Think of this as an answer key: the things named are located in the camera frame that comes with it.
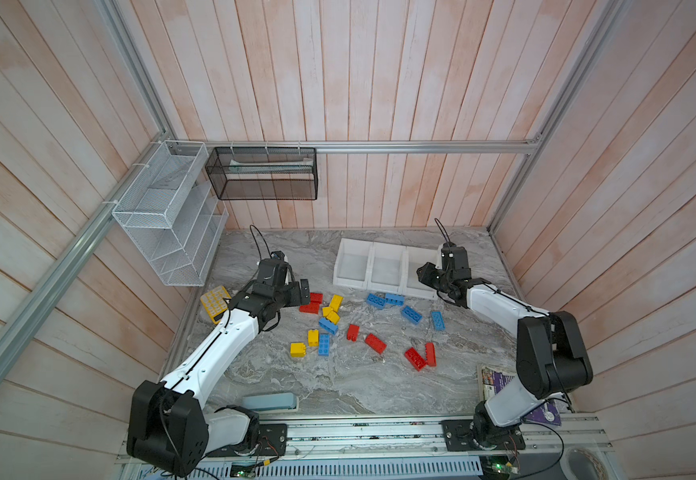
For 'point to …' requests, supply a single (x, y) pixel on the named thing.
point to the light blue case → (270, 401)
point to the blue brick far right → (439, 322)
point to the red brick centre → (375, 343)
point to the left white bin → (352, 263)
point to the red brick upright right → (430, 352)
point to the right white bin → (414, 257)
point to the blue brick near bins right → (394, 299)
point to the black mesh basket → (264, 173)
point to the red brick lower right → (415, 358)
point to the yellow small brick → (330, 314)
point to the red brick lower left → (312, 308)
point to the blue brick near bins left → (375, 300)
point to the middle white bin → (386, 272)
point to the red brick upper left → (316, 297)
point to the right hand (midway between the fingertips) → (420, 269)
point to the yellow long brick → (336, 302)
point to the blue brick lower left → (324, 344)
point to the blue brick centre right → (412, 314)
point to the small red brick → (353, 332)
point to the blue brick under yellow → (328, 325)
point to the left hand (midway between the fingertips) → (293, 294)
